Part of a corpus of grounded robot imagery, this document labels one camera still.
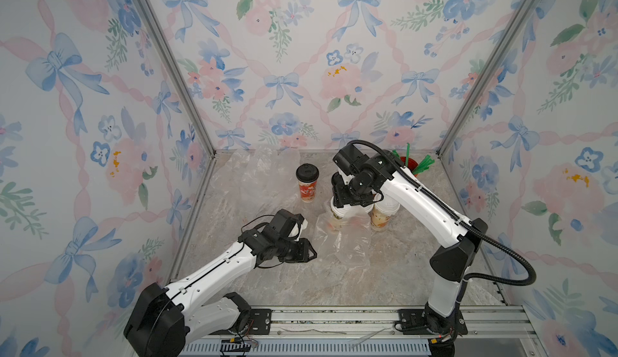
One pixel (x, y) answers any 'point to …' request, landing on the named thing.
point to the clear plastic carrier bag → (345, 241)
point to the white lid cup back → (381, 211)
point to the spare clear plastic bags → (259, 173)
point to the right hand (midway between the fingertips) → (344, 200)
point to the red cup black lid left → (307, 175)
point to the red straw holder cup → (412, 164)
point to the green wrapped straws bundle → (426, 162)
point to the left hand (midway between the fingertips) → (316, 254)
